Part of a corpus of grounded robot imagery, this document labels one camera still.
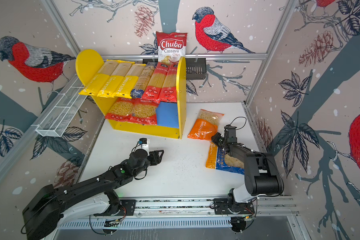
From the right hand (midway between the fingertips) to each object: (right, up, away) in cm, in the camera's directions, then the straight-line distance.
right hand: (210, 138), depth 94 cm
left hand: (-30, -6, -14) cm, 34 cm away
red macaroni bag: (-56, +18, -1) cm, 59 cm away
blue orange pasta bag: (+3, -11, -9) cm, 14 cm away
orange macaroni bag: (-2, +8, +9) cm, 12 cm away
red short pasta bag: (-42, +16, -3) cm, 45 cm away
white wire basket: (-80, +13, -21) cm, 84 cm away
